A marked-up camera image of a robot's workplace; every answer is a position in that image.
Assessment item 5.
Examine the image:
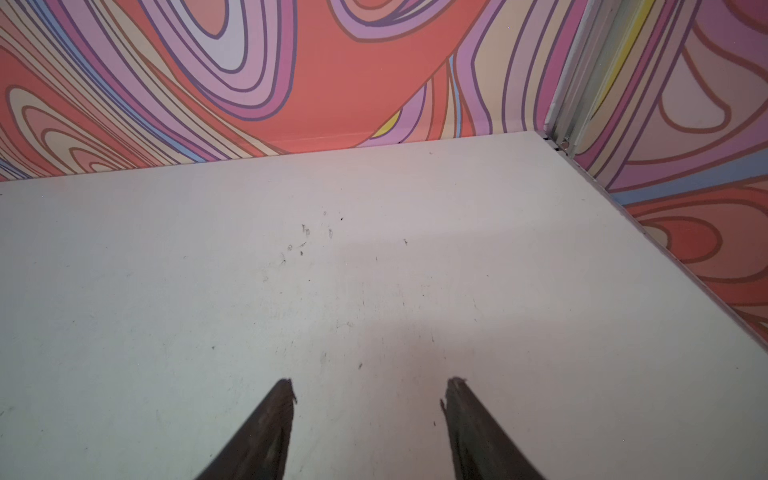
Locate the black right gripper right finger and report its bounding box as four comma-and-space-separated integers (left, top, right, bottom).
440, 377, 545, 480

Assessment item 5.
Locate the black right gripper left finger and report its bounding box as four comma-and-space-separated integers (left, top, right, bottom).
196, 378, 296, 480

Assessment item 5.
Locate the aluminium frame corner post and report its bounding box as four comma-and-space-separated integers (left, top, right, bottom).
544, 0, 635, 158

